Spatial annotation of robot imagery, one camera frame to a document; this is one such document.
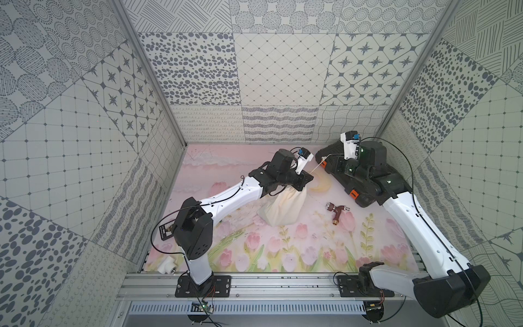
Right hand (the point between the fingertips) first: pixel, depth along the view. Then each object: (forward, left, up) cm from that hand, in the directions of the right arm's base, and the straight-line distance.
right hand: (330, 157), depth 75 cm
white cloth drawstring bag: (-12, +17, -17) cm, 27 cm away
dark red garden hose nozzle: (-6, -9, -30) cm, 31 cm away
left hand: (-2, +7, -7) cm, 10 cm away
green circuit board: (-44, +45, -31) cm, 70 cm away
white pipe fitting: (-32, +61, -27) cm, 74 cm away
